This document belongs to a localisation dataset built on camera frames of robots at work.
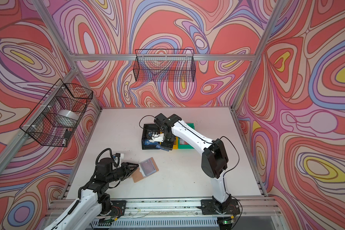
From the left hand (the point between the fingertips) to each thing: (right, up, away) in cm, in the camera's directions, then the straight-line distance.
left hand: (139, 166), depth 81 cm
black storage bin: (+1, +20, +22) cm, 30 cm away
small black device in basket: (-35, +19, -8) cm, 41 cm away
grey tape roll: (-33, +27, -11) cm, 45 cm away
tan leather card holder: (+3, -3, +6) cm, 8 cm away
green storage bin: (+28, +9, +13) cm, 32 cm away
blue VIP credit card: (+2, +11, +16) cm, 19 cm away
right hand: (+18, +10, +3) cm, 21 cm away
